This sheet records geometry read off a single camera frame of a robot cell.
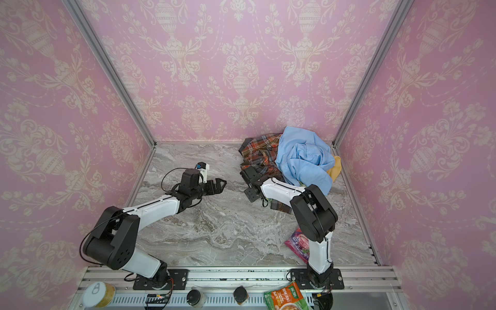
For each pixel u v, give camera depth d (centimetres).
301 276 74
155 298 73
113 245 44
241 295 63
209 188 81
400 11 69
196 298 65
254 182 72
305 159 97
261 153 101
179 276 75
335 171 106
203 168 83
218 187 82
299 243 80
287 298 68
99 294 67
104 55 83
